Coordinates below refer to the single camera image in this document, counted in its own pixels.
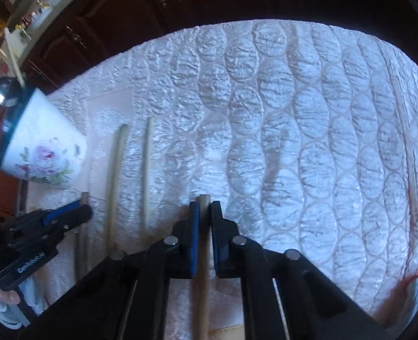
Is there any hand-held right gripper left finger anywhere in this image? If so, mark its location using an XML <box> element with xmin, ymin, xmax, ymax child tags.
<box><xmin>20</xmin><ymin>201</ymin><xmax>200</xmax><ymax>340</ymax></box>

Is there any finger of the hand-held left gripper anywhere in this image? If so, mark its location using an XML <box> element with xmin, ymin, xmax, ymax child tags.
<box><xmin>35</xmin><ymin>203</ymin><xmax>93</xmax><ymax>242</ymax></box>
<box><xmin>16</xmin><ymin>200</ymin><xmax>83</xmax><ymax>231</ymax></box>

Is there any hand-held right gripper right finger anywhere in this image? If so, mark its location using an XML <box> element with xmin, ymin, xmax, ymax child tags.
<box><xmin>210</xmin><ymin>200</ymin><xmax>390</xmax><ymax>340</ymax></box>

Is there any white floral ceramic pot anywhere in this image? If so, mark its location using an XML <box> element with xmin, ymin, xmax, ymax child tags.
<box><xmin>0</xmin><ymin>86</ymin><xmax>88</xmax><ymax>189</ymax></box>

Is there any metal spoon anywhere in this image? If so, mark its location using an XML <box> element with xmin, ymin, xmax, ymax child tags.
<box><xmin>0</xmin><ymin>76</ymin><xmax>23</xmax><ymax>107</ymax></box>

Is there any person's left hand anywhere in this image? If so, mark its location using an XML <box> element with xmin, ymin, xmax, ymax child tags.
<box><xmin>0</xmin><ymin>288</ymin><xmax>21</xmax><ymax>306</ymax></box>

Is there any white quilted table cover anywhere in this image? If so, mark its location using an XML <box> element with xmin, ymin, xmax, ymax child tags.
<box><xmin>28</xmin><ymin>19</ymin><xmax>418</xmax><ymax>340</ymax></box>

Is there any red yarn fringe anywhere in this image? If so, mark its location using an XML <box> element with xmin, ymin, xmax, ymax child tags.
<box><xmin>382</xmin><ymin>265</ymin><xmax>418</xmax><ymax>313</ymax></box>

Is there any cluster of small bottles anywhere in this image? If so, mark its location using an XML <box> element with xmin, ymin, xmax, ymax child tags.
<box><xmin>12</xmin><ymin>0</ymin><xmax>50</xmax><ymax>41</ymax></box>

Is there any dark wooden kitchen cabinet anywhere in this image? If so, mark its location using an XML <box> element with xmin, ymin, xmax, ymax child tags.
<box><xmin>0</xmin><ymin>0</ymin><xmax>418</xmax><ymax>216</ymax></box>

